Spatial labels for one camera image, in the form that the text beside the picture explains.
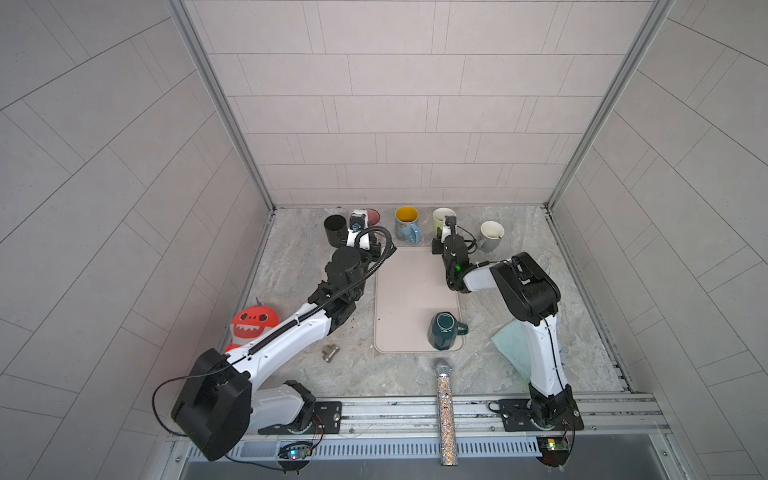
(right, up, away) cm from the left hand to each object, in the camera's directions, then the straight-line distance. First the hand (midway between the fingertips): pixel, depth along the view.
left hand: (373, 217), depth 74 cm
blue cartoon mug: (+9, -1, +25) cm, 27 cm away
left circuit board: (-16, -51, -9) cm, 55 cm away
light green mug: (+21, +2, +33) cm, 39 cm away
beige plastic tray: (+10, -22, +20) cm, 31 cm away
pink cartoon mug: (-3, +1, +28) cm, 28 cm away
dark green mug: (+18, -29, +1) cm, 34 cm away
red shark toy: (-34, -28, +5) cm, 44 cm away
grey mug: (+37, -4, +26) cm, 46 cm away
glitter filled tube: (+17, -46, -4) cm, 50 cm away
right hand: (+20, -2, +29) cm, 36 cm away
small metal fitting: (-12, -36, +5) cm, 38 cm away
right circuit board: (+42, -54, -6) cm, 69 cm away
